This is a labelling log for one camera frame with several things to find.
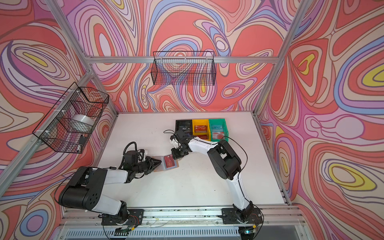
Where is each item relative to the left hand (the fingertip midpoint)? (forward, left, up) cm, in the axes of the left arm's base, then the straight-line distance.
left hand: (162, 161), depth 89 cm
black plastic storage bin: (+29, -13, -1) cm, 32 cm away
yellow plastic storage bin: (+27, -25, -2) cm, 36 cm away
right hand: (+4, -7, -4) cm, 9 cm away
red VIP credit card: (+2, -4, -3) cm, 5 cm away
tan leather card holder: (-3, 0, -3) cm, 4 cm away
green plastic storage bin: (+24, -37, -1) cm, 44 cm away
